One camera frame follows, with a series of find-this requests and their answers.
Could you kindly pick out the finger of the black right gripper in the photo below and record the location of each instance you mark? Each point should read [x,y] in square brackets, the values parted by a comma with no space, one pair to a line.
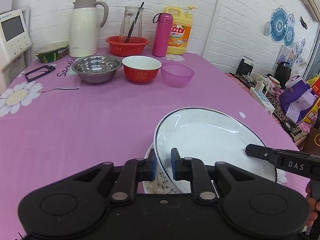
[263,153]

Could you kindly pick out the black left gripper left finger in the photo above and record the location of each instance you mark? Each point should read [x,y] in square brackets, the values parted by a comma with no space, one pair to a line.
[133,172]

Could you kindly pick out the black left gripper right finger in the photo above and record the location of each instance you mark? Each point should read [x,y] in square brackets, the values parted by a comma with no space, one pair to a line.
[194,171]

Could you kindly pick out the white floral plate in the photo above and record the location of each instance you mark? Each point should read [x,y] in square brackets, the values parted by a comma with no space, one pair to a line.
[164,183]

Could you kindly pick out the white blue-rimmed plate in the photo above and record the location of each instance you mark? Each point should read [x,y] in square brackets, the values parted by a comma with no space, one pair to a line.
[210,136]

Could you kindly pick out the purple plastic bowl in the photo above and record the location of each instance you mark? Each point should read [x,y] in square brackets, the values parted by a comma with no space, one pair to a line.
[176,74]

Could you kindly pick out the red and white bowl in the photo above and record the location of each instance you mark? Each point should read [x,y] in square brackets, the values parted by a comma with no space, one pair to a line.
[141,69]

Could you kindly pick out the stainless steel bowl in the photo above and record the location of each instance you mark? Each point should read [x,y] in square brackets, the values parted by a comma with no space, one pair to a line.
[96,69]

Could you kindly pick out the person's right hand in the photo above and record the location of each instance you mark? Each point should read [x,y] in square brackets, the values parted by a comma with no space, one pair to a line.
[313,204]

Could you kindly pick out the plaid cloth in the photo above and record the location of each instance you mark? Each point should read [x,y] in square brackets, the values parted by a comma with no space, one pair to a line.
[297,132]

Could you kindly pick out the white power strip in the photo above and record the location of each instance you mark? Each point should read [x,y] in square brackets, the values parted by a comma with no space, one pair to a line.
[262,100]

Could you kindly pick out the purple shopping bag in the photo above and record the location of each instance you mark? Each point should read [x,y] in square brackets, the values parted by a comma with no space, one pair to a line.
[296,99]

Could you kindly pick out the white charger plug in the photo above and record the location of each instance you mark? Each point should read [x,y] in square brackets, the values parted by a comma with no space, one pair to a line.
[262,83]

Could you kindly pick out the black speaker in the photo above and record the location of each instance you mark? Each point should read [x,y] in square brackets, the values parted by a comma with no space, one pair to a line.
[283,73]

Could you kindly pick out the yellow red bag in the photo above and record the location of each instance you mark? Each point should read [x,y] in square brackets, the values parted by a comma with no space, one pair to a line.
[314,85]

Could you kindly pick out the black phone stand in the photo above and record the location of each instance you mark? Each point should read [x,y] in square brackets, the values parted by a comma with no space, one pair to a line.
[244,68]

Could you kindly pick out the purple floral tablecloth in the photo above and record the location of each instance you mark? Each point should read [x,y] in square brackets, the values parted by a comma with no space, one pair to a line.
[69,126]

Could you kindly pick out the red plastic basket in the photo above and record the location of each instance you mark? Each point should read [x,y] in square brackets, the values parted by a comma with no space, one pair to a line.
[118,47]

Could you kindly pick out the pink thermos bottle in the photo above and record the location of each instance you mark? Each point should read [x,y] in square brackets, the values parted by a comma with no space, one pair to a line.
[164,24]

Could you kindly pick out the instant noodle bowl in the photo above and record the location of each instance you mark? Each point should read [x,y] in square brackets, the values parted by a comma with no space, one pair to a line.
[51,52]

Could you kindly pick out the yellow dish soap bottle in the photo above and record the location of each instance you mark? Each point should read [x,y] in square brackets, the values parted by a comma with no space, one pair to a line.
[180,30]

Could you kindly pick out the black stirring stick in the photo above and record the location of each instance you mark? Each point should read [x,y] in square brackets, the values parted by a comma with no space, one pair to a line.
[133,23]

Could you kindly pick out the white thermos jug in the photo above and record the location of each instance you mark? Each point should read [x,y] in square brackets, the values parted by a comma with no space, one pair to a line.
[87,17]

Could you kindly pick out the glass pitcher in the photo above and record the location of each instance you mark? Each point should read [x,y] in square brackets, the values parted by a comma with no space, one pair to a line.
[131,25]

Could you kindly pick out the white water dispenser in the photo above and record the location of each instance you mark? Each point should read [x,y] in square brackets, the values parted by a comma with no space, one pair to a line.
[15,42]

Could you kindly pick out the blue wall decoration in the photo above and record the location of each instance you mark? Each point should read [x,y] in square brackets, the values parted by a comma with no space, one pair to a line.
[281,28]

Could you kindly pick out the black rectangular frame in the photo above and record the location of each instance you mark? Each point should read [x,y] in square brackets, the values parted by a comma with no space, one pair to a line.
[39,72]

